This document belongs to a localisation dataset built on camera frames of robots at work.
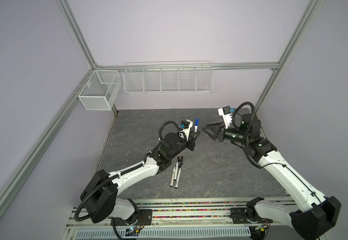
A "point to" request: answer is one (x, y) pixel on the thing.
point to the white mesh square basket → (100, 91)
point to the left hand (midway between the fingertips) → (199, 133)
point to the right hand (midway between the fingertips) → (205, 128)
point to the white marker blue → (196, 124)
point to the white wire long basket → (168, 77)
